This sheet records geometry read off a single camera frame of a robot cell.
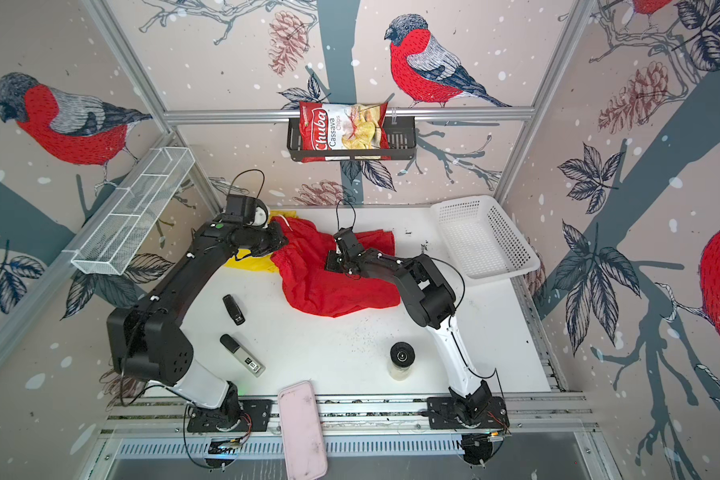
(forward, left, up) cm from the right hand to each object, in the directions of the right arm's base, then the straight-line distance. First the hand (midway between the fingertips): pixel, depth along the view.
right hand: (321, 268), depth 101 cm
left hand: (-4, +6, +21) cm, 22 cm away
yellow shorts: (+1, +21, +1) cm, 21 cm away
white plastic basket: (+15, -60, -4) cm, 62 cm away
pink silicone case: (-52, -5, +1) cm, 52 cm away
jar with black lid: (-31, -27, +8) cm, 42 cm away
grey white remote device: (-32, +15, +2) cm, 35 cm away
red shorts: (-6, +3, +16) cm, 17 cm away
